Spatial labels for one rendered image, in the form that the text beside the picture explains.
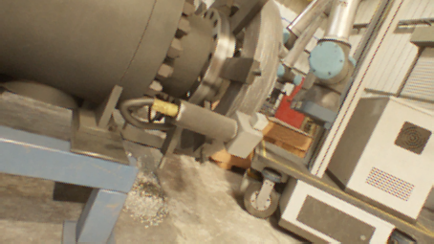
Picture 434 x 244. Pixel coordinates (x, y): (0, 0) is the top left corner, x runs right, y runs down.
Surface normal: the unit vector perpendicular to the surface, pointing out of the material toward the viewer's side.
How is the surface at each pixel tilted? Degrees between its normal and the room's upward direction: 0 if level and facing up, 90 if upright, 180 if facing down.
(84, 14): 95
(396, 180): 90
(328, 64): 95
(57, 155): 90
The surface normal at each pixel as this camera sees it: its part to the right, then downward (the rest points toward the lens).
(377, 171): -0.11, 0.02
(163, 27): 0.48, 0.11
